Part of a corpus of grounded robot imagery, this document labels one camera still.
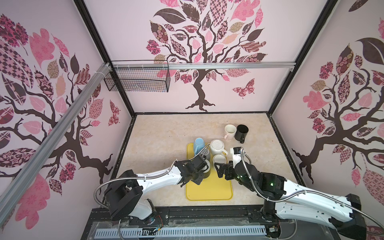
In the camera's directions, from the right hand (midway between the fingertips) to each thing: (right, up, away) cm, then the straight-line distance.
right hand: (220, 162), depth 71 cm
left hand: (-11, -11, +12) cm, 20 cm away
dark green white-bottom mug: (-7, -2, -4) cm, 9 cm away
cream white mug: (+2, -1, +15) cm, 15 cm away
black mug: (+18, +14, +26) cm, 35 cm away
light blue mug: (-10, +6, +19) cm, 23 cm away
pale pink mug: (+12, +15, +31) cm, 37 cm away
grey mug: (-6, +1, +14) cm, 15 cm away
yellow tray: (-3, -17, +10) cm, 20 cm away
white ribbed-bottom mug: (+1, +5, +19) cm, 19 cm away
